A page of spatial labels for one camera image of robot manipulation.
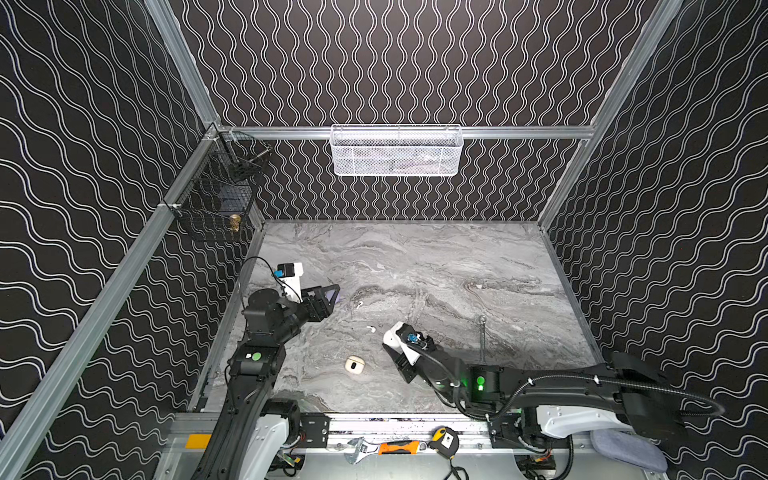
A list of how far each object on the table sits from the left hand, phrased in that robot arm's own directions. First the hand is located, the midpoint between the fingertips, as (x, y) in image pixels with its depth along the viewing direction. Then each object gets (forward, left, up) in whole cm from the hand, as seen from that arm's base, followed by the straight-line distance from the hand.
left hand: (337, 288), depth 72 cm
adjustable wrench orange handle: (-29, -13, -25) cm, 40 cm away
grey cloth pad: (-26, -70, -26) cm, 79 cm away
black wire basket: (+30, +42, +2) cm, 52 cm away
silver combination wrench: (+7, -41, -27) cm, 50 cm away
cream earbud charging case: (-10, -3, -23) cm, 26 cm away
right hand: (-8, -14, -9) cm, 18 cm away
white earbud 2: (+2, -7, -25) cm, 26 cm away
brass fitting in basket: (+19, +31, +5) cm, 36 cm away
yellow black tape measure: (-27, -26, -23) cm, 44 cm away
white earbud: (+10, -2, -24) cm, 26 cm away
